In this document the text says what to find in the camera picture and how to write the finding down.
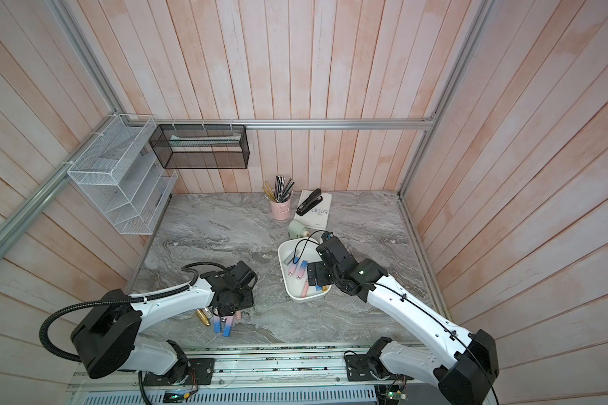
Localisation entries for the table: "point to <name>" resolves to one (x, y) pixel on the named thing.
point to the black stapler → (310, 202)
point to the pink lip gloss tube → (305, 288)
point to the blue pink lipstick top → (294, 267)
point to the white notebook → (317, 217)
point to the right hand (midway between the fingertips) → (321, 267)
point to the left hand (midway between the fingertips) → (245, 306)
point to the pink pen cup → (281, 211)
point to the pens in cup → (282, 191)
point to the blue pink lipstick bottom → (218, 325)
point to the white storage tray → (294, 256)
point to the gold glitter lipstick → (203, 316)
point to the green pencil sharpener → (295, 229)
